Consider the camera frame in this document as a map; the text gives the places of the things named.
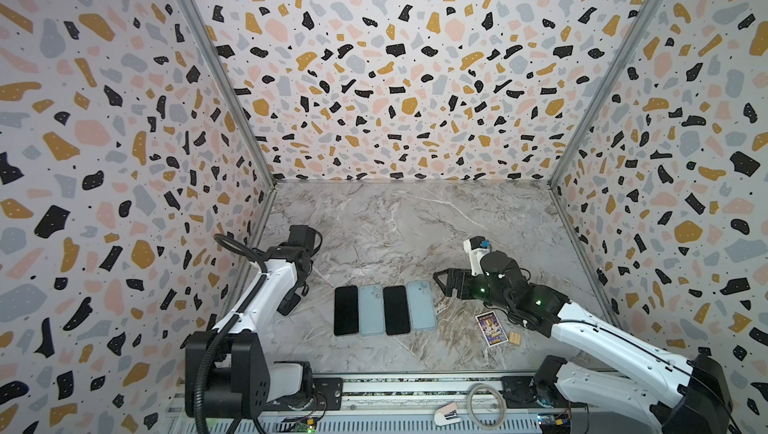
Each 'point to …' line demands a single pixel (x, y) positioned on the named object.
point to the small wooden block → (514, 338)
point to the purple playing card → (491, 329)
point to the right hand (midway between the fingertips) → (442, 272)
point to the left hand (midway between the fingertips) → (289, 273)
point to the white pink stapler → (447, 414)
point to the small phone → (396, 310)
